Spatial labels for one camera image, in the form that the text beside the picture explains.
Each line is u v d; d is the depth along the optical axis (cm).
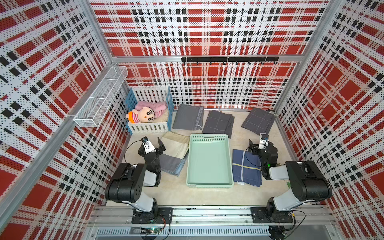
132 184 45
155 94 112
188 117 116
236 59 89
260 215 73
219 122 113
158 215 73
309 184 45
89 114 69
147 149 77
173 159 92
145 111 100
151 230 69
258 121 112
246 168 89
